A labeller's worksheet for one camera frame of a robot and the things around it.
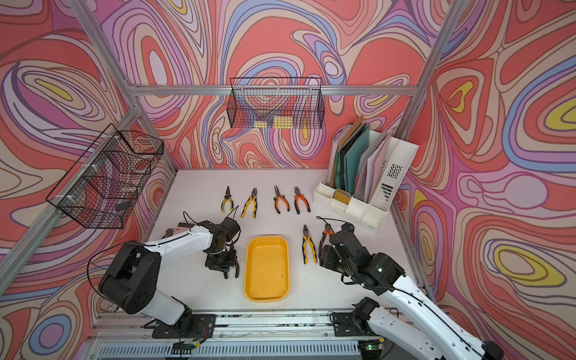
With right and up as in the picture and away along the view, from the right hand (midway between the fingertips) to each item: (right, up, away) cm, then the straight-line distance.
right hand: (327, 262), depth 73 cm
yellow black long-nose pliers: (-30, +21, +35) cm, 51 cm away
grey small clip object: (-64, +6, +22) cm, 68 cm away
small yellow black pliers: (-43, +21, +35) cm, 59 cm away
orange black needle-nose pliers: (-19, +19, +35) cm, 44 cm away
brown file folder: (+13, +48, +18) cm, 53 cm away
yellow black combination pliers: (-5, +3, +20) cm, 21 cm away
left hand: (-35, -7, +13) cm, 38 cm away
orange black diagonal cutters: (+3, +3, +21) cm, 21 cm away
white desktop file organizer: (+25, +13, +26) cm, 38 cm away
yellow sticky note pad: (-15, +52, +18) cm, 57 cm away
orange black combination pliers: (-9, +19, +33) cm, 39 cm away
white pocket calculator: (-59, +8, +24) cm, 64 cm away
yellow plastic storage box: (-21, -7, +14) cm, 26 cm away
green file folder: (+11, +35, +16) cm, 40 cm away
